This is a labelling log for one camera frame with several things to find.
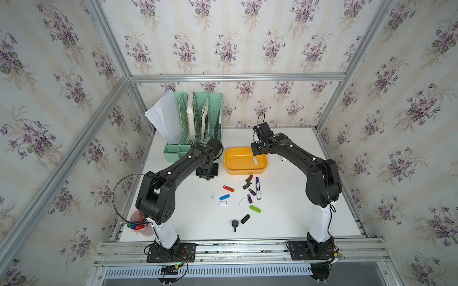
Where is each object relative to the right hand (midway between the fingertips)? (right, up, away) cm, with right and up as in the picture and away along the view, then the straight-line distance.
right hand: (257, 148), depth 96 cm
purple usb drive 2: (-4, -22, -5) cm, 23 cm away
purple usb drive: (-5, -25, -7) cm, 27 cm away
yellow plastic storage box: (-10, -7, +6) cm, 14 cm away
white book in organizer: (-36, +20, -3) cm, 42 cm away
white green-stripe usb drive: (-24, -24, -6) cm, 35 cm away
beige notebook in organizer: (-30, +17, +3) cm, 35 cm away
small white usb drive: (-18, -27, -10) cm, 34 cm away
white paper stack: (-50, +19, -2) cm, 54 cm away
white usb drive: (-9, -27, -8) cm, 29 cm away
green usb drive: (-2, -30, -10) cm, 31 cm away
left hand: (-24, -14, -8) cm, 29 cm away
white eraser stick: (+5, -3, -31) cm, 31 cm away
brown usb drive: (-5, -16, 0) cm, 17 cm away
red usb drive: (-16, -21, -3) cm, 27 cm away
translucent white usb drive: (0, -7, +6) cm, 10 cm away
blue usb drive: (-18, -25, -7) cm, 31 cm away
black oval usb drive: (-8, -33, -14) cm, 36 cm away
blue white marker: (-1, -21, -5) cm, 21 cm away
